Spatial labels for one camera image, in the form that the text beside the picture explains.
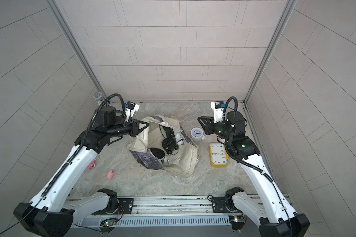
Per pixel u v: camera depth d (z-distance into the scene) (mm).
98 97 803
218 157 850
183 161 827
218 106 578
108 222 643
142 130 651
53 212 373
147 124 673
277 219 362
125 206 708
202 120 669
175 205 723
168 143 889
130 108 594
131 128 597
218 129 596
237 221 681
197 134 952
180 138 851
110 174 786
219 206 712
